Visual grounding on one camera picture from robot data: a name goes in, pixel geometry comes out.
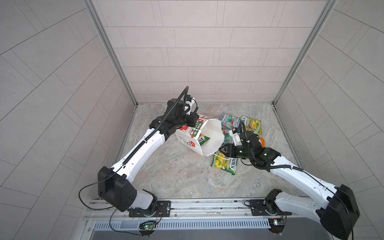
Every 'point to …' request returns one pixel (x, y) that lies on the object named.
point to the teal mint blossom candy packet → (229, 121)
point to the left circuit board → (147, 226)
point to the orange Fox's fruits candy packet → (262, 142)
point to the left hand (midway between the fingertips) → (202, 114)
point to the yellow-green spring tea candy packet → (252, 124)
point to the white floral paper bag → (210, 128)
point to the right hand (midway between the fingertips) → (220, 151)
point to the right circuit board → (277, 225)
